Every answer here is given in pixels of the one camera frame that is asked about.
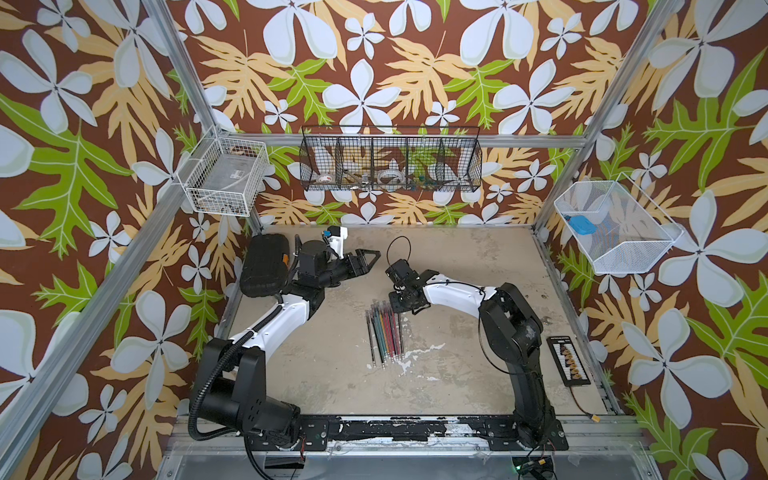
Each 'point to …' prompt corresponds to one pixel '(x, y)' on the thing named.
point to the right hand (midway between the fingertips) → (395, 302)
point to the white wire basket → (225, 176)
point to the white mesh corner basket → (614, 226)
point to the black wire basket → (391, 158)
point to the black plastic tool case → (265, 264)
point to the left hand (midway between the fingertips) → (374, 252)
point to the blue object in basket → (582, 225)
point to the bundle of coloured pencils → (385, 330)
